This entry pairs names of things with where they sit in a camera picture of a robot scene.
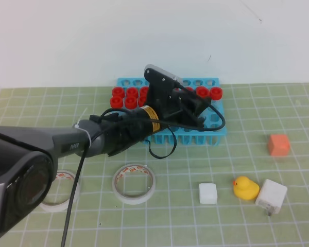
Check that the orange cube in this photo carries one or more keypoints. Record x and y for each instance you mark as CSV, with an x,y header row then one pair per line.
x,y
278,145

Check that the green grid cloth mat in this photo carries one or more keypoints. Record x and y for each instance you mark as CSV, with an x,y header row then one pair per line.
x,y
173,216

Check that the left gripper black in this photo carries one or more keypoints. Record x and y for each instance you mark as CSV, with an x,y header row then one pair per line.
x,y
171,107

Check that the back row tube seven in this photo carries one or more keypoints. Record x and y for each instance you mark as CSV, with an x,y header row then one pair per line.
x,y
202,91

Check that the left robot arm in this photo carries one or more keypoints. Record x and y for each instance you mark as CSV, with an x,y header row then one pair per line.
x,y
29,156

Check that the back row tube eight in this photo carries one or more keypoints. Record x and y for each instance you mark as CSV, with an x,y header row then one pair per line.
x,y
216,94

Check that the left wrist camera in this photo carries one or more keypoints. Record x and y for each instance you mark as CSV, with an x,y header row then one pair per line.
x,y
161,84

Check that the cyan test tube rack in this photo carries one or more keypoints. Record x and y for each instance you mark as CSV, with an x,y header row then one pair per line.
x,y
184,136

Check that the back row tube six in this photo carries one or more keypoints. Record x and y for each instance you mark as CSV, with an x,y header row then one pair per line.
x,y
190,89

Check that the row tube one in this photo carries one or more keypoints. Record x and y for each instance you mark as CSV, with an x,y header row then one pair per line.
x,y
118,92
116,102

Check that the front row tube two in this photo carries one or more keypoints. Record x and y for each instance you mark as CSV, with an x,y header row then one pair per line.
x,y
130,102

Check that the back row tube three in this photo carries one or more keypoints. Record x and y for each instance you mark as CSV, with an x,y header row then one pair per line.
x,y
143,91

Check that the white power adapter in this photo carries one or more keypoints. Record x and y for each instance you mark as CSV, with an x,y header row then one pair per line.
x,y
271,197

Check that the row tube two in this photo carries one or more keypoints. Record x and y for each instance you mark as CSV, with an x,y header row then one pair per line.
x,y
130,102
132,92

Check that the white cube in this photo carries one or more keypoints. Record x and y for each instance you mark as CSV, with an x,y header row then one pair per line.
x,y
208,193

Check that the yellow rubber duck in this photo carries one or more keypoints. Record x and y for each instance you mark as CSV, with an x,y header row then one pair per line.
x,y
245,189

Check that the tape roll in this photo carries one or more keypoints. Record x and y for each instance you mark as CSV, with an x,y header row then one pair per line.
x,y
134,184
61,206

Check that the front row tube one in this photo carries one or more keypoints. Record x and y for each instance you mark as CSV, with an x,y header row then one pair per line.
x,y
116,102

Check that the back row tube two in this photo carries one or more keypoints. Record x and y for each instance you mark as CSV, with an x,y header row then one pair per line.
x,y
132,92

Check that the back row tube one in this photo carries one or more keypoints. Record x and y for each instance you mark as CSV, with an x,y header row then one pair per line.
x,y
118,92

